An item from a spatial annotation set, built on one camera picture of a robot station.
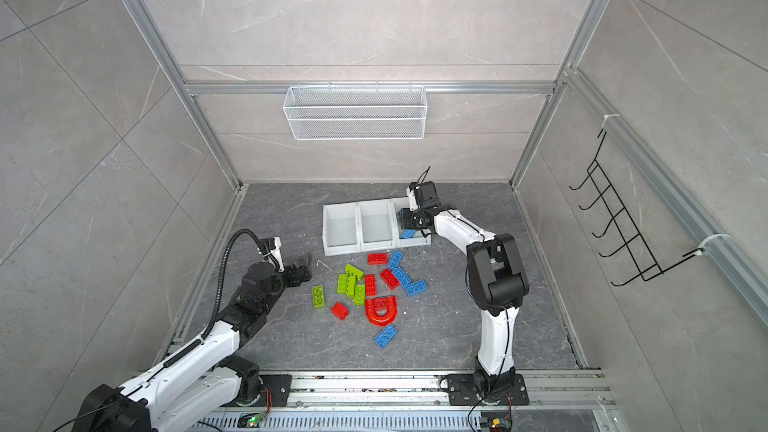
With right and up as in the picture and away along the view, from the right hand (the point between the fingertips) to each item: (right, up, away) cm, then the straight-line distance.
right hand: (405, 215), depth 99 cm
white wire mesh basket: (-18, +35, +1) cm, 40 cm away
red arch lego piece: (-10, -26, -12) cm, 30 cm away
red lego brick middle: (-11, -21, -9) cm, 26 cm away
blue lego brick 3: (+3, -22, -9) cm, 24 cm away
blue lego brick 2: (-1, -19, -7) cm, 20 cm away
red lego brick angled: (-5, -20, -8) cm, 22 cm away
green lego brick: (-27, -24, -11) cm, 38 cm away
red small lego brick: (-20, -28, -14) cm, 37 cm away
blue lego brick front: (-6, -34, -16) cm, 38 cm away
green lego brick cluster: (-18, -21, -9) cm, 29 cm away
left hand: (-32, -10, -16) cm, 37 cm away
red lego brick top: (-9, -14, -4) cm, 17 cm away
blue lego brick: (+1, -6, +2) cm, 7 cm away
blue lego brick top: (-3, -14, -4) cm, 15 cm away
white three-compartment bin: (-14, -4, +5) cm, 15 cm away
